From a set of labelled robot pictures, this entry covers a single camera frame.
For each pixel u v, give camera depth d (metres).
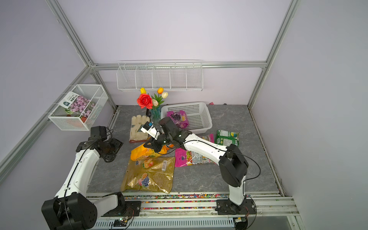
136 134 1.02
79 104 0.74
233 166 0.46
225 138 0.99
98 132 0.62
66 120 0.74
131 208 0.73
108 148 0.66
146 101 0.72
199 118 1.12
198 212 0.74
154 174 0.82
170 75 1.01
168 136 0.62
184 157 0.90
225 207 0.74
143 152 0.73
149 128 0.66
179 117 1.05
